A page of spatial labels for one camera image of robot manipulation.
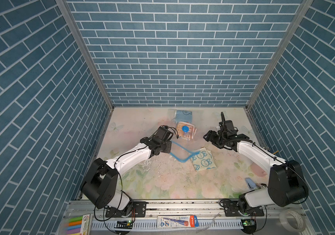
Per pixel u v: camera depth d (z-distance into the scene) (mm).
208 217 723
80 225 679
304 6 707
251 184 803
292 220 719
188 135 990
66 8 706
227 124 694
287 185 430
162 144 764
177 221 696
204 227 695
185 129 1029
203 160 889
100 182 426
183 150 828
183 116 1132
